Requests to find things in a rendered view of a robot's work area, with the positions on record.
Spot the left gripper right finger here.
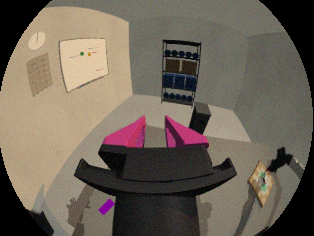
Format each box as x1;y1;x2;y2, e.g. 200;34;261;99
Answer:
165;115;209;150

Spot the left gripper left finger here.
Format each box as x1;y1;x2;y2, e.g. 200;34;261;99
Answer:
102;115;145;147

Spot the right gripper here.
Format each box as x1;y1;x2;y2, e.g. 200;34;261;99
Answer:
266;159;279;174

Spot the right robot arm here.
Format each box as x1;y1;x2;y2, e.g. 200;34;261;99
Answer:
254;147;305;236

